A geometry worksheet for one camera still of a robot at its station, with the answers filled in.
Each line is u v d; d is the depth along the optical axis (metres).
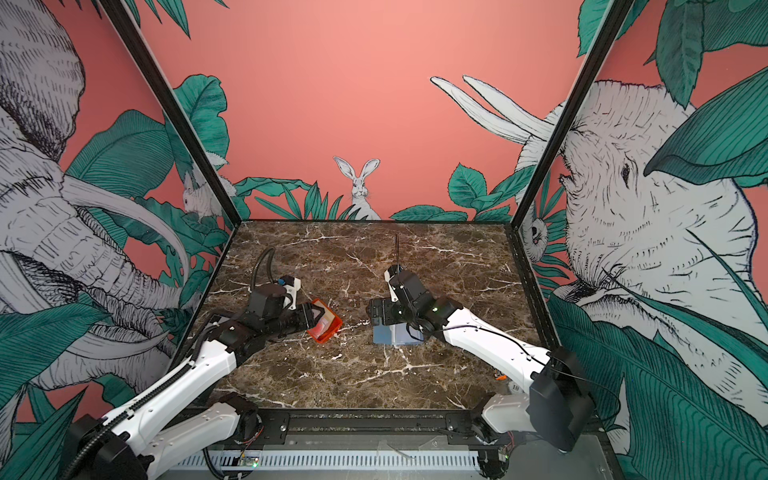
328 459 0.78
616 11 0.69
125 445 0.39
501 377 0.82
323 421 0.77
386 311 0.70
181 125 0.91
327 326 0.89
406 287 0.60
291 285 0.74
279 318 0.66
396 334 0.90
